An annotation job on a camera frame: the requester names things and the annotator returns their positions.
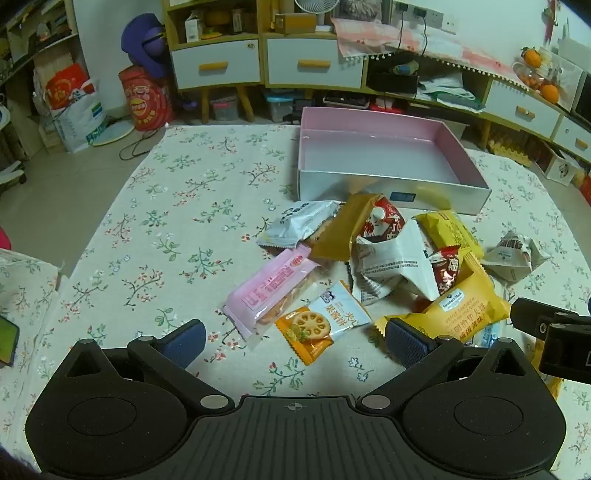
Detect cat picture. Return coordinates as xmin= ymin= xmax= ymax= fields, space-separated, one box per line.
xmin=339 ymin=0 xmax=385 ymax=21

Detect white triangular snack packet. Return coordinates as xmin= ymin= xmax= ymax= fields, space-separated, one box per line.
xmin=481 ymin=230 xmax=552 ymax=282

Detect round white base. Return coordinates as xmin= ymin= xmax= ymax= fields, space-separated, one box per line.
xmin=91 ymin=119 xmax=136 ymax=147

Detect pink cloth with tassels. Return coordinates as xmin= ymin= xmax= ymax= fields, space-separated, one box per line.
xmin=331 ymin=17 xmax=525 ymax=86

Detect white box with cartoon print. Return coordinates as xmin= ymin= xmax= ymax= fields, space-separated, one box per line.
xmin=545 ymin=151 xmax=583 ymax=186

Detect white carton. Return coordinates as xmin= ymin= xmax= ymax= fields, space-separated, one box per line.
xmin=185 ymin=14 xmax=205 ymax=44

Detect clear plastic storage box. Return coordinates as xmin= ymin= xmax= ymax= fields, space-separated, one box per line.
xmin=210 ymin=95 xmax=239 ymax=122

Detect wooden cabinet with shelves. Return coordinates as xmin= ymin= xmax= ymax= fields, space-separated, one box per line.
xmin=161 ymin=0 xmax=370 ymax=123

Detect white crumpled snack packet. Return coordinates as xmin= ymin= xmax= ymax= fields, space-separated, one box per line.
xmin=348 ymin=220 xmax=441 ymax=306

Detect gold snack packet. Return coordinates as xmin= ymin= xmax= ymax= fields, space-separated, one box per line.
xmin=309 ymin=193 xmax=384 ymax=268

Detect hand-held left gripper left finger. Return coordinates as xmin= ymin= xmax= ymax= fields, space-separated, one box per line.
xmin=60 ymin=320 xmax=236 ymax=415

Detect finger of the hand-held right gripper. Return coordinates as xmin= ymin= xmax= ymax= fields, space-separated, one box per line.
xmin=510 ymin=298 xmax=581 ymax=343

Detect brown cardboard box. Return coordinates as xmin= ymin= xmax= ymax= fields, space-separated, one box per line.
xmin=274 ymin=13 xmax=318 ymax=34

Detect mustard yellow snack packet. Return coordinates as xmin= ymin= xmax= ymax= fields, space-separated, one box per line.
xmin=413 ymin=210 xmax=485 ymax=264

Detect low wooden cabinet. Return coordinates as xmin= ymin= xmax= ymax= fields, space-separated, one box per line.
xmin=362 ymin=46 xmax=591 ymax=164

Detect yellow egg tray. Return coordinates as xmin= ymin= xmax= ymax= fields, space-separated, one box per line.
xmin=488 ymin=137 xmax=533 ymax=166

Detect smartphone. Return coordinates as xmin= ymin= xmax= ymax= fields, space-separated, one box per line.
xmin=0 ymin=315 xmax=20 ymax=366

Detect large yellow snack packet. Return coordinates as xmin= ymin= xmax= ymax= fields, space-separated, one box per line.
xmin=374 ymin=265 xmax=513 ymax=354

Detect black microwave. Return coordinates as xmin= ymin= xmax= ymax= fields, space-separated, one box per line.
xmin=571 ymin=74 xmax=591 ymax=118

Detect red printed bag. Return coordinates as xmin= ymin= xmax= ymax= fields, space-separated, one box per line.
xmin=119 ymin=67 xmax=175 ymax=132

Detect pink snack packet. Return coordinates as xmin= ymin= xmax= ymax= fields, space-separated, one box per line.
xmin=222 ymin=244 xmax=319 ymax=342

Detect black box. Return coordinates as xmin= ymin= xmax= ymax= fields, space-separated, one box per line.
xmin=366 ymin=60 xmax=419 ymax=96

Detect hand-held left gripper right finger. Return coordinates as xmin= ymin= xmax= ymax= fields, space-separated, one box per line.
xmin=359 ymin=318 xmax=540 ymax=412

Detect orange yellow snack packet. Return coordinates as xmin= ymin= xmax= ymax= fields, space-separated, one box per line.
xmin=526 ymin=339 xmax=565 ymax=401

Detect white wall socket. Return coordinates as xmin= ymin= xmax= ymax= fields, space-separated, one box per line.
xmin=397 ymin=2 xmax=458 ymax=33

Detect white plastic bag red print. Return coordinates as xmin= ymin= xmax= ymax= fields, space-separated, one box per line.
xmin=44 ymin=65 xmax=109 ymax=154

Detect lotus root chip packet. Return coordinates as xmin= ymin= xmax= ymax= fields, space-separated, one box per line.
xmin=276 ymin=281 xmax=372 ymax=366

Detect white drawer with yellow handle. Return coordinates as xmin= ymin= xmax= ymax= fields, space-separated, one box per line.
xmin=265 ymin=37 xmax=365 ymax=90
xmin=551 ymin=117 xmax=591 ymax=162
xmin=485 ymin=80 xmax=561 ymax=139
xmin=171 ymin=39 xmax=262 ymax=90

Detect blue lid storage box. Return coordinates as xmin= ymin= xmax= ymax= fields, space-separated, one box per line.
xmin=264 ymin=90 xmax=297 ymax=123

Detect pink cardboard box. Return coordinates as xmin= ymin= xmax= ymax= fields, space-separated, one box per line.
xmin=295 ymin=107 xmax=491 ymax=217

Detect black floor cable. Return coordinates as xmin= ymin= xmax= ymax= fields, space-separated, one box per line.
xmin=119 ymin=124 xmax=167 ymax=161

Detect grey white snack packet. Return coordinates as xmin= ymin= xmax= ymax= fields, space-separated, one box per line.
xmin=256 ymin=200 xmax=345 ymax=250

